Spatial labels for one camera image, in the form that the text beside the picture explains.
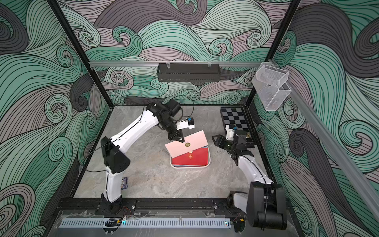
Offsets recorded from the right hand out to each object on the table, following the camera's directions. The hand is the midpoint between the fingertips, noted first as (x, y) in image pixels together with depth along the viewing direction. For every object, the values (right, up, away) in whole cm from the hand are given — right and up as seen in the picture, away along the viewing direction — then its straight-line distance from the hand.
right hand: (217, 138), depth 87 cm
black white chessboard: (+20, +14, +24) cm, 34 cm away
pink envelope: (-16, -1, -10) cm, 19 cm away
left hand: (-20, +2, -11) cm, 23 cm away
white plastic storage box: (-15, -16, -1) cm, 22 cm away
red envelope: (-12, -12, +3) cm, 17 cm away
